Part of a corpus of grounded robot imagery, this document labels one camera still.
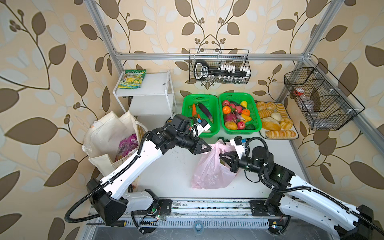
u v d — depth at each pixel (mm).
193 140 590
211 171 665
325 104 730
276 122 1025
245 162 609
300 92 808
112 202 383
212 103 1143
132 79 845
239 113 1073
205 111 1141
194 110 1120
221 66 808
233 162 598
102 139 800
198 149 570
